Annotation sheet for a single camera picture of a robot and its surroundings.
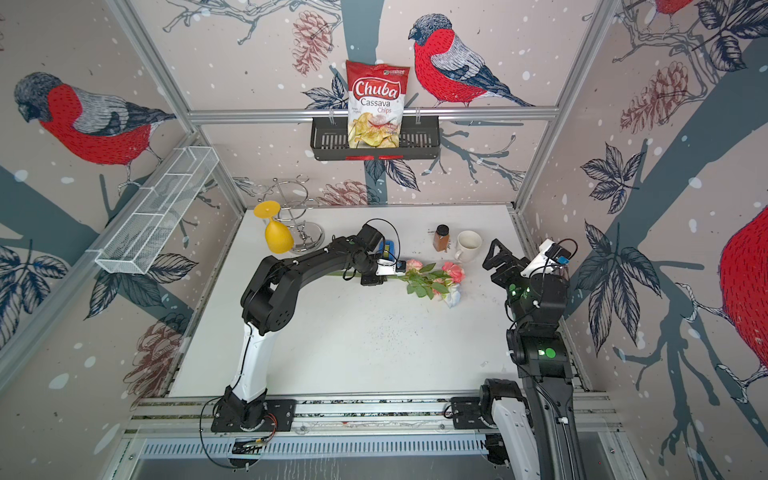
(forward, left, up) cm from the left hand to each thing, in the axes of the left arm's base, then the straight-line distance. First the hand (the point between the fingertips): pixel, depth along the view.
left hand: (389, 268), depth 98 cm
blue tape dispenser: (+7, +1, +2) cm, 7 cm away
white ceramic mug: (+8, -28, +4) cm, 29 cm away
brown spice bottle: (+10, -18, +3) cm, 21 cm away
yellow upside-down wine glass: (+5, +35, +12) cm, 38 cm away
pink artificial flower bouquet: (-7, -17, +2) cm, 18 cm away
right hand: (-12, -28, +29) cm, 42 cm away
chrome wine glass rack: (+33, +40, +1) cm, 52 cm away
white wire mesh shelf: (-9, +61, +27) cm, 67 cm away
